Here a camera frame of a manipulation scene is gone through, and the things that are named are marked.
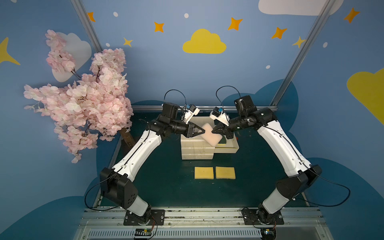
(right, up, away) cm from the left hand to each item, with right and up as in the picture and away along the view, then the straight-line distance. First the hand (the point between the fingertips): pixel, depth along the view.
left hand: (204, 129), depth 71 cm
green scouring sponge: (+14, -8, +24) cm, 29 cm away
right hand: (+6, 0, +1) cm, 6 cm away
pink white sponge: (+4, -5, 0) cm, 7 cm away
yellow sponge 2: (+1, -27, +17) cm, 32 cm away
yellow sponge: (+14, -27, +19) cm, 36 cm away
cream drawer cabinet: (-3, -10, +11) cm, 16 cm away
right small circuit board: (+32, -52, +2) cm, 61 cm away
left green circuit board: (-30, -51, +1) cm, 59 cm away
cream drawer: (+20, -11, +24) cm, 33 cm away
